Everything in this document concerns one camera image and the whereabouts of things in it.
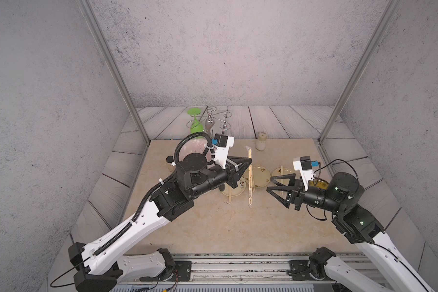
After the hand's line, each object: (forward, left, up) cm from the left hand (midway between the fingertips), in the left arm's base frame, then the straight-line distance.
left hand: (254, 163), depth 54 cm
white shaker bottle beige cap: (+46, -15, -40) cm, 63 cm away
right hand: (-4, -6, -7) cm, 10 cm away
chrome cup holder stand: (+40, +16, -17) cm, 46 cm away
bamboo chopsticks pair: (+13, +6, -42) cm, 44 cm away
